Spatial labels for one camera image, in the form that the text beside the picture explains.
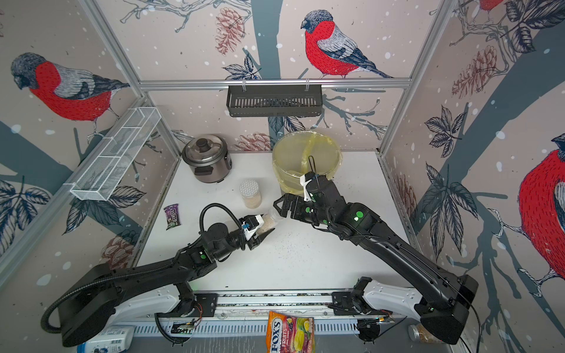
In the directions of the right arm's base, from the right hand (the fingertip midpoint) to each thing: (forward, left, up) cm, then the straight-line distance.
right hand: (283, 204), depth 67 cm
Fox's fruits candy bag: (-31, -3, -25) cm, 40 cm away
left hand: (0, +5, -9) cm, 10 cm away
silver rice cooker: (+29, +36, -10) cm, 47 cm away
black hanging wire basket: (+59, +8, 0) cm, 60 cm away
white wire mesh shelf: (+6, +61, +3) cm, 61 cm away
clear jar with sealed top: (+16, +16, -16) cm, 28 cm away
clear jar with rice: (-4, +4, -4) cm, 7 cm away
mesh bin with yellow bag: (+33, -4, -11) cm, 35 cm away
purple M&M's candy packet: (+8, +51, -27) cm, 58 cm away
